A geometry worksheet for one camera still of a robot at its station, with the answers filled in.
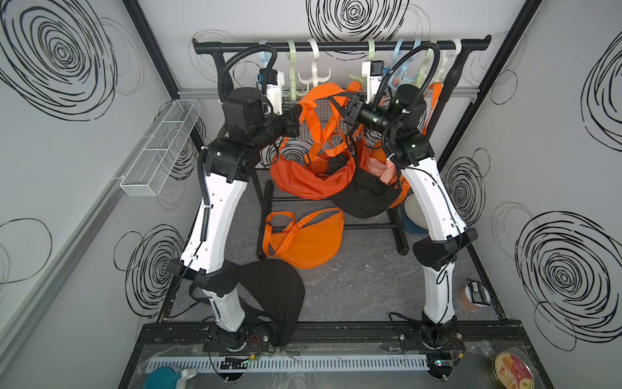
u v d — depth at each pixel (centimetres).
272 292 82
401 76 62
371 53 52
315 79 62
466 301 77
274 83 49
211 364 68
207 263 42
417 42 74
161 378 63
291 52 51
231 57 36
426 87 43
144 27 74
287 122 53
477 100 94
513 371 66
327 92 58
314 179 71
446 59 57
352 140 73
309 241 92
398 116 49
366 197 80
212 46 51
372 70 53
